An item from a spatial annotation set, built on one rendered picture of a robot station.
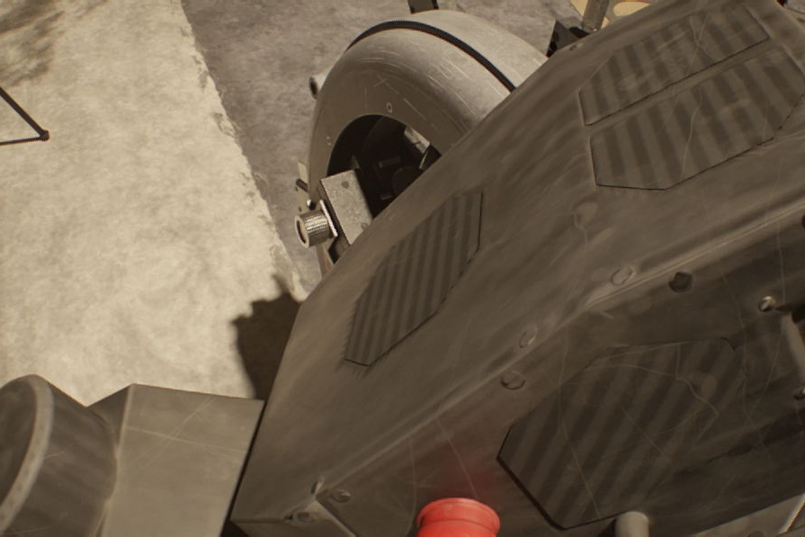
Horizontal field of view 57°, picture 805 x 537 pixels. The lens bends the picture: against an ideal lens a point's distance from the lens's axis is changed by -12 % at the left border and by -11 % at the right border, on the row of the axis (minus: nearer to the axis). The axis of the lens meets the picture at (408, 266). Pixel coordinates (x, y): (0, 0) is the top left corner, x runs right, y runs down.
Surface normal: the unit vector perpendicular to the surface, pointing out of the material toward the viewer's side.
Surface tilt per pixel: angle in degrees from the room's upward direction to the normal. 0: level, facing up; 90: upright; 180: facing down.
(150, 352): 0
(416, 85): 80
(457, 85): 53
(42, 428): 7
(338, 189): 25
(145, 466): 6
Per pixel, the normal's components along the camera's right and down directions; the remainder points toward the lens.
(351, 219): 0.29, -0.35
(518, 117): -0.75, -0.59
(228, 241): 0.09, -0.69
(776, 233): -0.11, 0.57
